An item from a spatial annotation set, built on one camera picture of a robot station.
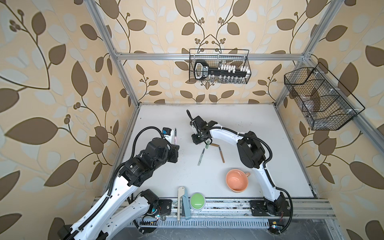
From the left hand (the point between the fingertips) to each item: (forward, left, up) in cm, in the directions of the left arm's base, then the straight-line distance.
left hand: (179, 146), depth 70 cm
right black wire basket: (+21, -72, +11) cm, 75 cm away
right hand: (+17, -7, -23) cm, 30 cm away
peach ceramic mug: (-7, -31, -23) cm, 39 cm away
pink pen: (+3, +2, +3) cm, 5 cm away
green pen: (+6, -10, -24) cm, 27 cm away
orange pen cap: (+16, -19, -25) cm, 35 cm away
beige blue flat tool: (-16, -1, -21) cm, 26 cm away
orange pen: (+9, -23, -24) cm, 35 cm away
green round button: (-19, -9, -23) cm, 31 cm away
